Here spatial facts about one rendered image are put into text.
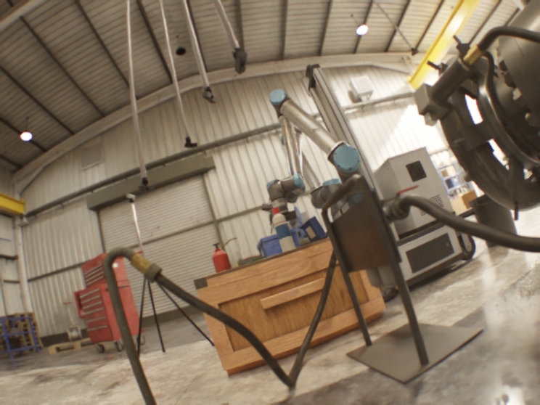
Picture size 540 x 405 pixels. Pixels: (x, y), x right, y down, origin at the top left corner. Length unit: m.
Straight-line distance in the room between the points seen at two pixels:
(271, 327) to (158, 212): 8.88
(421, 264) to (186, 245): 8.31
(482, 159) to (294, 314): 0.99
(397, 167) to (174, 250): 8.34
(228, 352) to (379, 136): 10.42
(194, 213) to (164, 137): 3.14
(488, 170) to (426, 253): 0.86
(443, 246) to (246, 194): 8.14
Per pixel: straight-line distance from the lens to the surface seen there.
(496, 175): 1.17
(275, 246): 1.55
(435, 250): 1.89
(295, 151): 1.91
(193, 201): 9.72
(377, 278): 0.98
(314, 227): 1.39
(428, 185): 2.05
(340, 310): 1.40
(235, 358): 1.33
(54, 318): 12.25
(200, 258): 9.34
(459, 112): 1.17
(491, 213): 2.20
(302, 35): 11.64
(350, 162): 1.65
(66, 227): 11.91
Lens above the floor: 0.38
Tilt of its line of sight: 14 degrees up
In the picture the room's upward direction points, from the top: 19 degrees counter-clockwise
